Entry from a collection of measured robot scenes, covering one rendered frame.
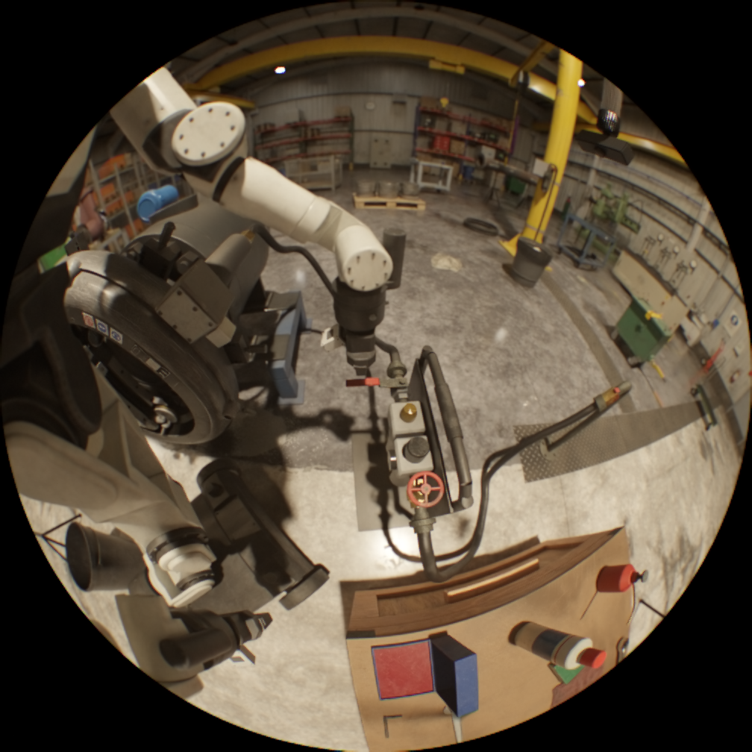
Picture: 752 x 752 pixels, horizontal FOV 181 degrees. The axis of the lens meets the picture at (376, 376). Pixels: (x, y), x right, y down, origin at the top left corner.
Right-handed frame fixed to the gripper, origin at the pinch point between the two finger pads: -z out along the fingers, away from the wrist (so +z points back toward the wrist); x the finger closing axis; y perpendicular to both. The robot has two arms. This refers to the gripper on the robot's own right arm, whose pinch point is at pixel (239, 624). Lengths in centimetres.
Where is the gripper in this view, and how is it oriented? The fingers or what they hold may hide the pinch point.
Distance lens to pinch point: 53.5
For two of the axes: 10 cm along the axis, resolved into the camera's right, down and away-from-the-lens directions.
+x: 8.7, -2.9, 4.0
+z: 0.9, -7.1, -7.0
